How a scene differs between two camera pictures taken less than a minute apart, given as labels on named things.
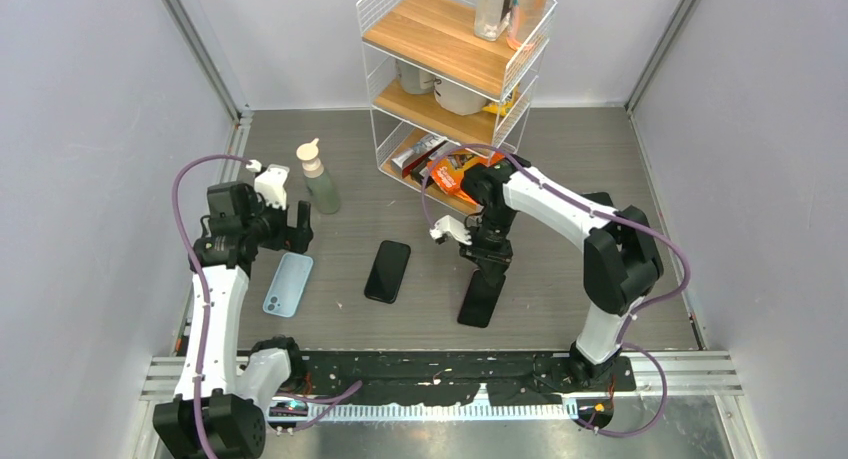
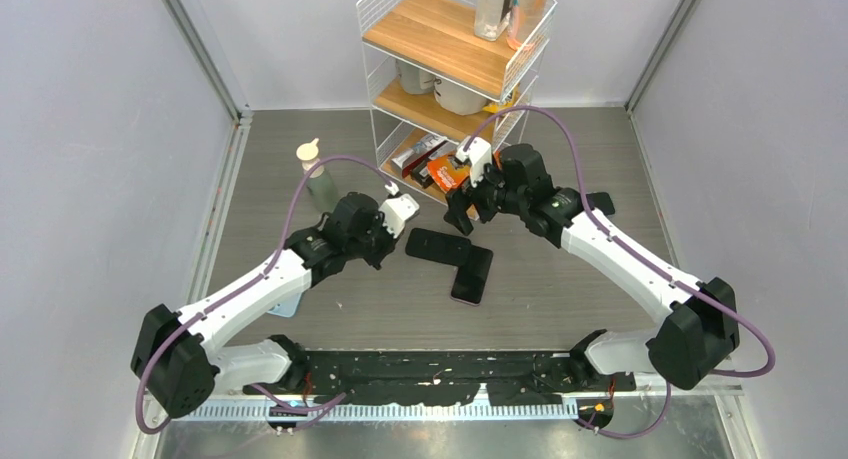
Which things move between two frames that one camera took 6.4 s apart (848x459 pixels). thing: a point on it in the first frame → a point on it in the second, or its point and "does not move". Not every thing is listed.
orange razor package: (448, 172) does not move
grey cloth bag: (414, 80) does not move
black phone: (388, 270) → (444, 247)
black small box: (415, 174) does not move
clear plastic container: (493, 8) does not move
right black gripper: (493, 262) → (461, 198)
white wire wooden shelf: (443, 100) does not move
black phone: (602, 198) does not move
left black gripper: (294, 239) → (389, 242)
